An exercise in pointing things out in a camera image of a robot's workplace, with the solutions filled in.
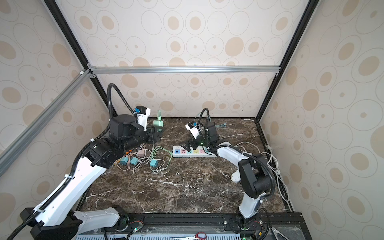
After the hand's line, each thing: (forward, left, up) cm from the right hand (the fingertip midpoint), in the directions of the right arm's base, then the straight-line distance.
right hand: (185, 139), depth 86 cm
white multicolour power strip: (0, +5, -14) cm, 15 cm away
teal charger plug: (-8, +20, -14) cm, 25 cm away
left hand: (-11, +7, +22) cm, 26 cm away
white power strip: (-17, -29, -16) cm, 37 cm away
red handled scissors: (-46, -5, -17) cm, 49 cm away
